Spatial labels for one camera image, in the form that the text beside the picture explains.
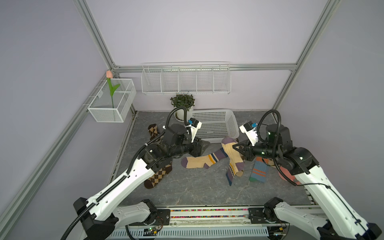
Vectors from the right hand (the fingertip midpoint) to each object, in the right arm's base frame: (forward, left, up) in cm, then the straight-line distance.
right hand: (234, 145), depth 66 cm
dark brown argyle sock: (-6, +43, -30) cm, 52 cm away
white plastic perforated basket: (+36, +2, -30) cm, 47 cm away
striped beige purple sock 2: (-6, -2, -9) cm, 11 cm away
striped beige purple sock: (+7, +12, -30) cm, 33 cm away
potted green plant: (+45, +24, -14) cm, 53 cm away
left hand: (+1, +13, +1) cm, 13 cm away
